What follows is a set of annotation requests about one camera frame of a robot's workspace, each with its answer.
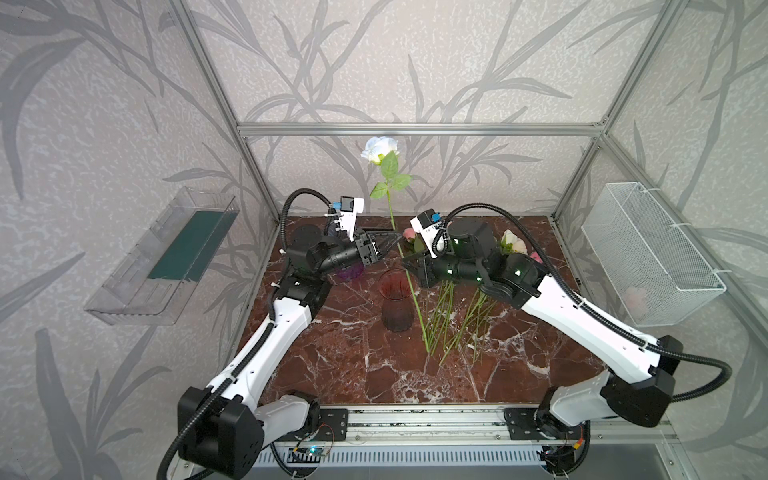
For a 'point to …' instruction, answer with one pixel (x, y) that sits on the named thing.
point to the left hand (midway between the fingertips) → (400, 231)
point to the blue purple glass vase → (351, 272)
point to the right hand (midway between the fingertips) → (403, 252)
